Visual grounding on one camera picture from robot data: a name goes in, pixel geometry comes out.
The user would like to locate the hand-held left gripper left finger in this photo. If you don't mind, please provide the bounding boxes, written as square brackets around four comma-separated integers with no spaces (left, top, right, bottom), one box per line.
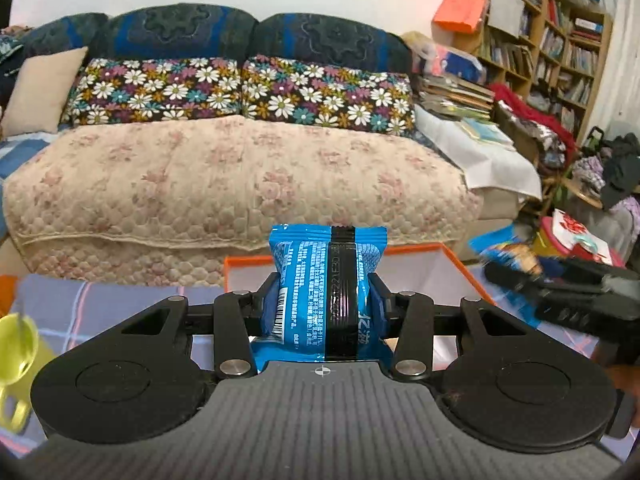
[120,272,279,380]

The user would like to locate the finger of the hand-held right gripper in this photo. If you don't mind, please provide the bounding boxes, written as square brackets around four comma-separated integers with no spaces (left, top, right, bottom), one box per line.
[484,262,607,309]
[538,256,629,284]

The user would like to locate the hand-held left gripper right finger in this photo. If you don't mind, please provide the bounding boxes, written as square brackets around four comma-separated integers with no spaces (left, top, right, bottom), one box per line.
[372,275,528,380]

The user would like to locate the small blue snack packet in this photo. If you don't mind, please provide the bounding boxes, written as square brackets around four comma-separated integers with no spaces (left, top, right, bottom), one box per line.
[250,225,393,363]

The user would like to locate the blue cookie packet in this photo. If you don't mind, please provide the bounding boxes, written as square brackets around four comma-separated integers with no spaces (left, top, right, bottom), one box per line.
[469,225,548,323]

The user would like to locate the orange cardboard box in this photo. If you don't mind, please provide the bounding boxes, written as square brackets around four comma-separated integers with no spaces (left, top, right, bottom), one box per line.
[222,242,501,376]

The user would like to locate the yellow bin with red lid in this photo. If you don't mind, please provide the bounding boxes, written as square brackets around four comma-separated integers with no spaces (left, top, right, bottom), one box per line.
[532,209,626,268]

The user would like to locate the white paper with red print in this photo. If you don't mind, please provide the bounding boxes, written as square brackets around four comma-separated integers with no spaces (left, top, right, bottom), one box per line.
[550,209,618,261]

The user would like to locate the wicker chair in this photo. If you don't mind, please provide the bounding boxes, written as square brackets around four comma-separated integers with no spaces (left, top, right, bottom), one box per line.
[540,160,606,211]

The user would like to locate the black clothes pile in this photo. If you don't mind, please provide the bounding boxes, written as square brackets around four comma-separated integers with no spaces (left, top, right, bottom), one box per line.
[597,132,640,211]

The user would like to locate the white cloth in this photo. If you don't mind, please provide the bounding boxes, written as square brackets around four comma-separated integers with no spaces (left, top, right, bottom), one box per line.
[414,105,543,203]

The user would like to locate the checked purple tablecloth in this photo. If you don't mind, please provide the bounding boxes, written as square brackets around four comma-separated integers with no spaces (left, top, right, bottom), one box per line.
[0,274,608,461]

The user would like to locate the red cloth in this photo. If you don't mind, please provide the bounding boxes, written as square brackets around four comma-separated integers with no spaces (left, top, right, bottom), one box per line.
[489,82,578,153]

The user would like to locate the stack of books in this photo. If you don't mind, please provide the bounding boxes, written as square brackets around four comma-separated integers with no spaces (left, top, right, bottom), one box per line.
[417,75,516,151]

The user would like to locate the wooden bookshelf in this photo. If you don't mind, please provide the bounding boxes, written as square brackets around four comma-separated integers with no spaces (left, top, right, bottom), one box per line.
[465,0,613,141]

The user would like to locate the floral daisy cushion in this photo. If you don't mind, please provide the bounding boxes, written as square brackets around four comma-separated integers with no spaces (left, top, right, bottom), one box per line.
[62,57,246,126]
[240,55,417,136]

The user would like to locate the plastic bag of packets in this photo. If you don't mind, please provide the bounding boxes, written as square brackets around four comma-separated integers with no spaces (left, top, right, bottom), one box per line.
[400,30,488,86]

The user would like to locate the white curtain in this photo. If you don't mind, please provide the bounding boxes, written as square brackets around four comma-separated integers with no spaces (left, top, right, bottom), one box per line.
[600,0,640,136]

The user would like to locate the yellow-green plastic object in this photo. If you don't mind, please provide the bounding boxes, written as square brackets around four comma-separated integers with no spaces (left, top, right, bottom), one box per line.
[0,314,57,435]

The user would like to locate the orange shopping bag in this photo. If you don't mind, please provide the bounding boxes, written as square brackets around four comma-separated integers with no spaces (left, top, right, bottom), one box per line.
[432,0,488,36]

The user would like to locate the blue patchwork blanket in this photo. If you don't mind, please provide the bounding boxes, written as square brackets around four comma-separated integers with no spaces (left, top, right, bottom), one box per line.
[0,132,61,183]

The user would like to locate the navy patterned sofa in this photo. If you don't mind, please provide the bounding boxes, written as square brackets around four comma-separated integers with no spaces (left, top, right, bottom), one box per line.
[0,5,543,288]

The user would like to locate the beige pillow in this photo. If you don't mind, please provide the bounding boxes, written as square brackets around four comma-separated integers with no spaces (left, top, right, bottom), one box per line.
[0,46,90,137]

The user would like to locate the dark patterned cloth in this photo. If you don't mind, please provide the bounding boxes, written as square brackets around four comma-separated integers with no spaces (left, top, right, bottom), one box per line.
[0,35,26,106]

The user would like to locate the black trolley handle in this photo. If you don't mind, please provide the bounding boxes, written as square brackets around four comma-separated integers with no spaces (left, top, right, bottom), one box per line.
[580,127,606,153]

